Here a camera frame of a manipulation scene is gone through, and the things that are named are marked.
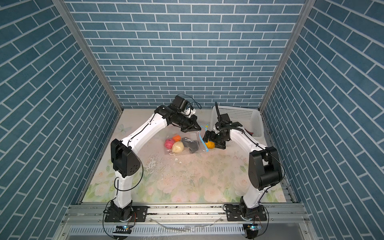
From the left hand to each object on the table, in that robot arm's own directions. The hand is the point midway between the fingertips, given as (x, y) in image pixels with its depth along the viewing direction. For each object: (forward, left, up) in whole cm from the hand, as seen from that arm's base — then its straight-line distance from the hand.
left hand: (202, 128), depth 80 cm
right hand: (-1, -3, -12) cm, 12 cm away
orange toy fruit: (+7, +16, -19) cm, 26 cm away
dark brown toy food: (-1, +8, -12) cm, 15 cm away
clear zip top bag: (-3, +2, -3) cm, 5 cm away
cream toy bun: (-1, +15, -18) cm, 23 cm away
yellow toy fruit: (-5, -5, -9) cm, 11 cm away
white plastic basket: (+23, -39, -20) cm, 49 cm away
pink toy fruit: (+1, +20, -17) cm, 27 cm away
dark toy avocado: (-2, +4, -16) cm, 16 cm away
